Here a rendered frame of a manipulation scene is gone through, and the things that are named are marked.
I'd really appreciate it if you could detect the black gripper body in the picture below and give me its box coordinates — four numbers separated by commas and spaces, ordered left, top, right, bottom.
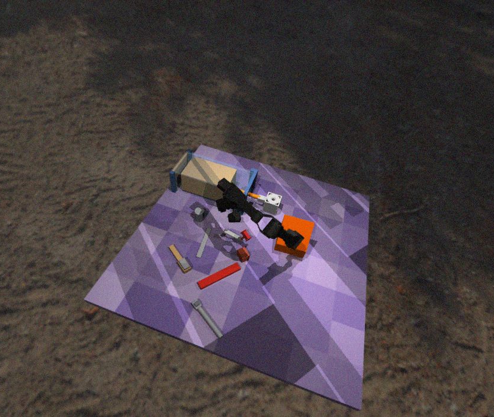
228, 202, 241, 223

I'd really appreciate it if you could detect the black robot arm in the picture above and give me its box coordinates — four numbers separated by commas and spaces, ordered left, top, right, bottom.
216, 178, 304, 250

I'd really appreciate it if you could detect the red flat bar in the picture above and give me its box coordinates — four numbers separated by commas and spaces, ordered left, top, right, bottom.
198, 263, 241, 290

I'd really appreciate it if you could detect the dark grey cylinder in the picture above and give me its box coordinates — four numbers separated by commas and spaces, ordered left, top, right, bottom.
195, 207, 204, 222

